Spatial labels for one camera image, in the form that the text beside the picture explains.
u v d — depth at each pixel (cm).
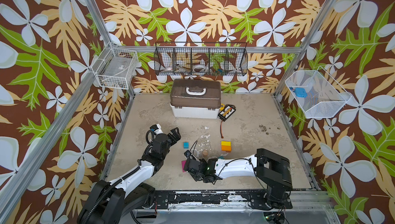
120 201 41
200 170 64
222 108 110
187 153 75
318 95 82
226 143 91
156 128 76
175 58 98
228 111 108
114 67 86
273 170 48
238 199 75
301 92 87
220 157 89
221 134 98
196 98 89
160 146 64
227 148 90
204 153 88
